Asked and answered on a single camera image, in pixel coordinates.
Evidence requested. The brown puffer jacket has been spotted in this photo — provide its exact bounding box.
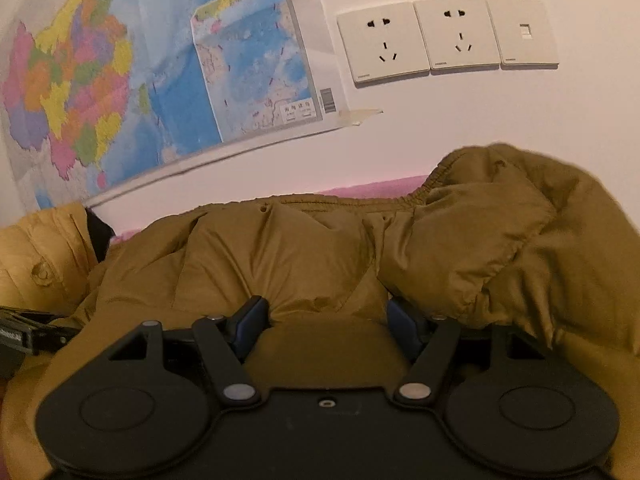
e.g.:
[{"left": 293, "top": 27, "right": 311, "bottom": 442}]
[{"left": 1, "top": 144, "right": 639, "bottom": 479}]

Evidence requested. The yellow-tan jacket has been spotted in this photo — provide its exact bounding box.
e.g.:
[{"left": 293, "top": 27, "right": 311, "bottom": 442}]
[{"left": 0, "top": 203, "right": 98, "bottom": 318}]

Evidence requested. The pink bed sheet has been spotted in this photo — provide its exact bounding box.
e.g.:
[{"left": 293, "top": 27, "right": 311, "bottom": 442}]
[{"left": 110, "top": 177, "right": 425, "bottom": 247}]

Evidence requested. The colourful wall map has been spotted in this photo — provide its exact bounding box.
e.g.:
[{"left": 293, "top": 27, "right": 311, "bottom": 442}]
[{"left": 1, "top": 0, "right": 349, "bottom": 211}]

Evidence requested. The white wall socket left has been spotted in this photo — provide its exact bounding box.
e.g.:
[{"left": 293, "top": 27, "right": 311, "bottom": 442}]
[{"left": 336, "top": 1, "right": 431, "bottom": 87}]

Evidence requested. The white wall socket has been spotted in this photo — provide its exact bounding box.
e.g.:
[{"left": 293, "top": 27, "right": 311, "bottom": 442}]
[
  {"left": 413, "top": 0, "right": 500, "bottom": 74},
  {"left": 336, "top": 1, "right": 431, "bottom": 87}
]

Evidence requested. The white wall socket middle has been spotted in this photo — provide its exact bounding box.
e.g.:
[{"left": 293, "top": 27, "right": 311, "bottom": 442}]
[{"left": 413, "top": 0, "right": 500, "bottom": 74}]

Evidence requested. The white network wall plate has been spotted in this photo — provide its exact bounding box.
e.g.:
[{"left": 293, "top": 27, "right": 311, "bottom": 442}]
[{"left": 486, "top": 0, "right": 560, "bottom": 68}]

